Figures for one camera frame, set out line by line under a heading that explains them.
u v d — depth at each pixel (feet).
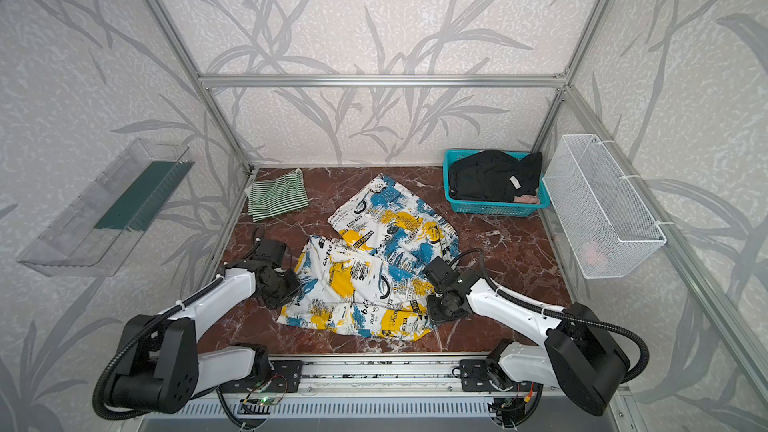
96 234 2.12
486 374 2.14
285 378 2.38
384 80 3.09
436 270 2.22
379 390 2.42
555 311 1.50
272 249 2.35
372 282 2.97
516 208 3.34
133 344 1.40
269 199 3.54
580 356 1.34
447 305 2.02
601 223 2.07
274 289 2.40
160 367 1.34
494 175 3.44
